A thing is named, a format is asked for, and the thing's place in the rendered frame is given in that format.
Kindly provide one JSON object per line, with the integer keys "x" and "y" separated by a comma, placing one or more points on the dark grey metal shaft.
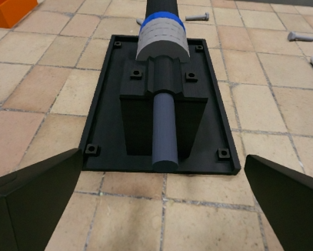
{"x": 164, "y": 141}

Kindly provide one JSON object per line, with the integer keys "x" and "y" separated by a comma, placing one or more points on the blue spacer ring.
{"x": 162, "y": 15}

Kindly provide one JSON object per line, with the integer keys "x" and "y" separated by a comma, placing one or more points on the grey bolt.
{"x": 139, "y": 21}
{"x": 292, "y": 36}
{"x": 194, "y": 17}

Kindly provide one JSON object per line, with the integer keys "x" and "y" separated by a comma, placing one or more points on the black flat mounting plate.
{"x": 124, "y": 96}

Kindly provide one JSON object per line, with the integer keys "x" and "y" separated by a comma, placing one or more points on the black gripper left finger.
{"x": 33, "y": 199}

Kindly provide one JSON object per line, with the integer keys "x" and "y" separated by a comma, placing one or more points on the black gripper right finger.
{"x": 286, "y": 198}

